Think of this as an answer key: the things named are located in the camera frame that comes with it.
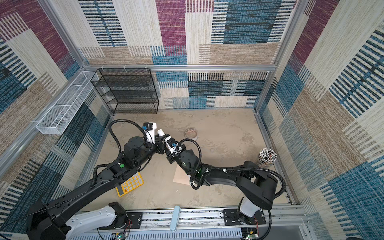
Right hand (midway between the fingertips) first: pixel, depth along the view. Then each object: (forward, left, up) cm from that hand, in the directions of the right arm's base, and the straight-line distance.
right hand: (167, 143), depth 77 cm
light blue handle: (-31, -4, -18) cm, 36 cm away
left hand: (+1, -1, +7) cm, 7 cm away
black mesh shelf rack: (+48, +33, -3) cm, 58 cm away
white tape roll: (+21, -12, -22) cm, 33 cm away
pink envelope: (-10, -5, -21) cm, 23 cm away
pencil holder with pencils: (-8, -49, -3) cm, 50 cm away
